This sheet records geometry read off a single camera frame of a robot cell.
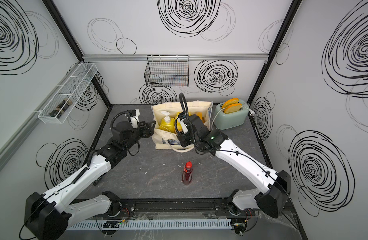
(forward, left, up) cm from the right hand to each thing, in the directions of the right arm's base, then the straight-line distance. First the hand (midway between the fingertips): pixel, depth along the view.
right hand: (181, 134), depth 73 cm
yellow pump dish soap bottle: (+10, +9, -5) cm, 14 cm away
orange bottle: (+15, +3, -2) cm, 16 cm away
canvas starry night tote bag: (-1, +8, -5) cm, 9 cm away
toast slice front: (+23, -30, -6) cm, 39 cm away
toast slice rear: (+28, -29, -5) cm, 41 cm away
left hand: (+6, +16, +2) cm, 17 cm away
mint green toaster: (+20, -26, -13) cm, 35 cm away
